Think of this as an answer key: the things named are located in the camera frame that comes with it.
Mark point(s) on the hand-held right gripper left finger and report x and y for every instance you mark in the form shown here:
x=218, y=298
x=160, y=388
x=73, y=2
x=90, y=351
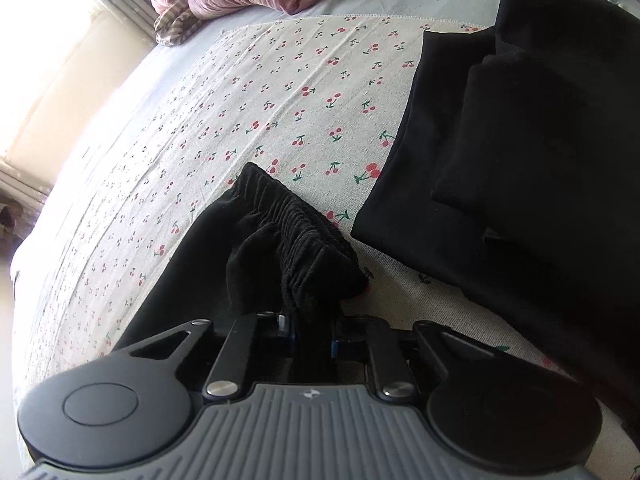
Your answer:
x=286, y=336

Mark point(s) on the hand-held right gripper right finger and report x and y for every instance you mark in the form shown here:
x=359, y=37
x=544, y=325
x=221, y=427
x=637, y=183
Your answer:
x=334, y=346

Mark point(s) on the black pants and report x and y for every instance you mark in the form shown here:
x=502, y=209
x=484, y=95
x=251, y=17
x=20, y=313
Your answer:
x=525, y=160

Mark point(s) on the cherry print sheet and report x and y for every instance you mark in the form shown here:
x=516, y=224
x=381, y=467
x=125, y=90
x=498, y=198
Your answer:
x=300, y=110

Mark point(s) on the bed with pale blue sheet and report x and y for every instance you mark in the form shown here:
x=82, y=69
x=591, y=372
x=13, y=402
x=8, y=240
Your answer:
x=165, y=70

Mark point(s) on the striped folded cloth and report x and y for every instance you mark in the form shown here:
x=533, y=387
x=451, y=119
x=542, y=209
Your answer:
x=175, y=27

